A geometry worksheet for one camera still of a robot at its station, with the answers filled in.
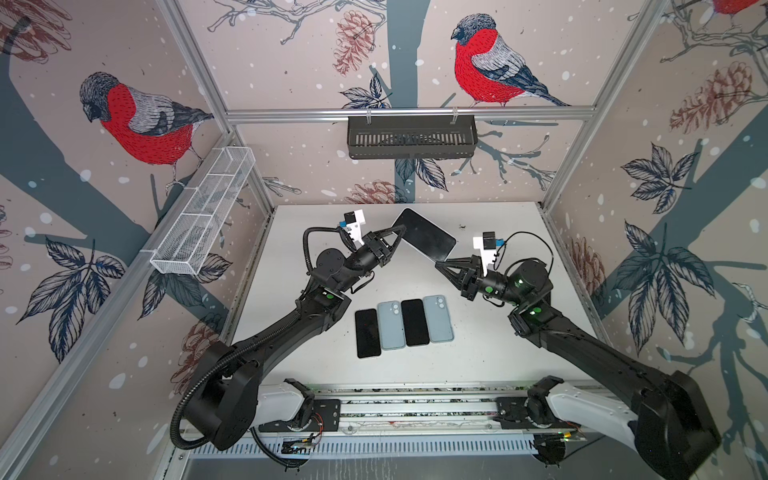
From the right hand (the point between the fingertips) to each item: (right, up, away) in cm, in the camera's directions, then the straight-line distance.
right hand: (434, 272), depth 67 cm
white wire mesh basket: (-60, +5, +3) cm, 60 cm away
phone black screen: (-2, +8, 0) cm, 9 cm away
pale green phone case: (-10, -20, +21) cm, 31 cm away
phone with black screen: (-17, -22, +22) cm, 35 cm away
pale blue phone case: (+5, -18, +23) cm, 30 cm away
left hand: (-6, +9, -3) cm, 11 cm away
